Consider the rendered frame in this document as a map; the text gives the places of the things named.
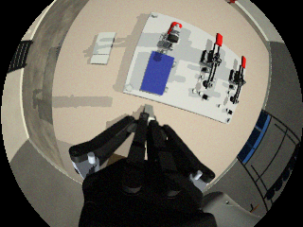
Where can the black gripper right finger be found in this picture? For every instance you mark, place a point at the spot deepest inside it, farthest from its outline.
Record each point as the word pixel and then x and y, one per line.
pixel 173 153

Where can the blue rectangular block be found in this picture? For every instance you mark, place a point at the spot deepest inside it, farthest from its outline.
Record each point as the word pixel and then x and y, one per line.
pixel 157 73

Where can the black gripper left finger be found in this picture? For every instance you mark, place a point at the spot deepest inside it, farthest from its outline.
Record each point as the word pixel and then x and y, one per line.
pixel 87 157

